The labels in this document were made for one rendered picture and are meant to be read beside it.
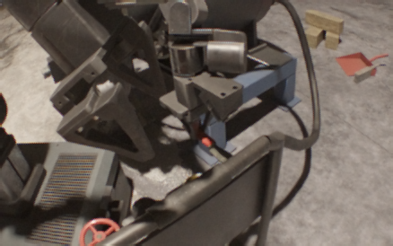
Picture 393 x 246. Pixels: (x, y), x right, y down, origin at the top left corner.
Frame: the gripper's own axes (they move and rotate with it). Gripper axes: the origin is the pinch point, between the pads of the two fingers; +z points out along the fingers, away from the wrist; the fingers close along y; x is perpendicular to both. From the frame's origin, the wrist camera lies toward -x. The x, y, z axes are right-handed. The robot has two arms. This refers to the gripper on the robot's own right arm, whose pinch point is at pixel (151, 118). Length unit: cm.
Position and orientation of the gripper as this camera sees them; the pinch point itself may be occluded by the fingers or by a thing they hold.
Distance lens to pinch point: 29.7
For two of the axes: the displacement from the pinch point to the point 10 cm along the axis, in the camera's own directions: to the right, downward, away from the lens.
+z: 5.8, 6.4, 5.0
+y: 0.3, -6.3, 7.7
